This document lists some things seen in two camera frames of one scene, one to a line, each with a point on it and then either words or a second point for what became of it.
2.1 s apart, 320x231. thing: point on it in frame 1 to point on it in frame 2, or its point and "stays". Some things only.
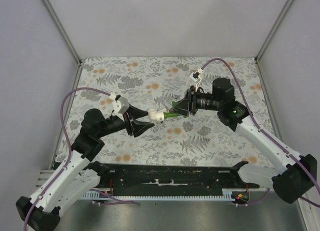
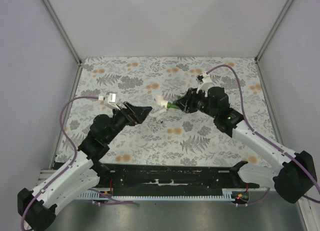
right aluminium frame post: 281,16 stays
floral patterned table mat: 206,138 stays
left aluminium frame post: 60,27 stays
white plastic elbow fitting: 154,115 to 160,102
